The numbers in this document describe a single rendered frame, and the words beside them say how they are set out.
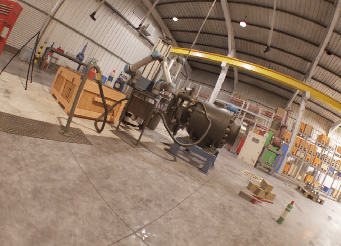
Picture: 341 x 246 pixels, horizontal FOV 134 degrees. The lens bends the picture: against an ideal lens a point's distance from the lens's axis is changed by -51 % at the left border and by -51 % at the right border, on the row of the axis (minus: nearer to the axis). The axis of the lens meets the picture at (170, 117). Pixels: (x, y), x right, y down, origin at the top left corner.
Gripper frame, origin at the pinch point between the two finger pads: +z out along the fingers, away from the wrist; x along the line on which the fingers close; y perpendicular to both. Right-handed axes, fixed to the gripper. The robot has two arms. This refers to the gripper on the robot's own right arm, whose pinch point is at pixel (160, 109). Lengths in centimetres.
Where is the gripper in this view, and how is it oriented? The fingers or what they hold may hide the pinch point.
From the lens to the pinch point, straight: 168.8
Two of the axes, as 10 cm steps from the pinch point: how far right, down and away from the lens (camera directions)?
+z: -4.2, 9.1, 0.3
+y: 7.3, 3.2, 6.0
